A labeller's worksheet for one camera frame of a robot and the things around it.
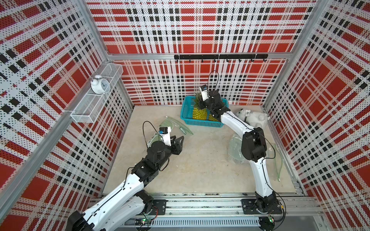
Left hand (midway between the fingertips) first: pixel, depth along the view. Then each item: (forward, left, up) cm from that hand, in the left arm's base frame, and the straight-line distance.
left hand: (181, 136), depth 75 cm
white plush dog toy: (+24, -51, -15) cm, 58 cm away
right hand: (+32, -11, 0) cm, 34 cm away
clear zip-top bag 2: (+2, -58, -24) cm, 63 cm away
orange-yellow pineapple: (+27, -9, -12) cm, 31 cm away
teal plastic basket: (+35, 0, -22) cm, 41 cm away
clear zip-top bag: (+19, +8, -15) cm, 25 cm away
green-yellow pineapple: (+8, -16, +7) cm, 19 cm away
